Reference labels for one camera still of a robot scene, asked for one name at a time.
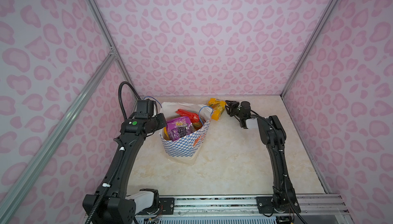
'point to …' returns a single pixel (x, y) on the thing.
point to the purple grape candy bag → (178, 128)
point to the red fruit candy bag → (194, 117)
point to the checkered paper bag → (188, 149)
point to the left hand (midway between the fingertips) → (162, 118)
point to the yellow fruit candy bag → (166, 134)
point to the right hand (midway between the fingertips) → (226, 100)
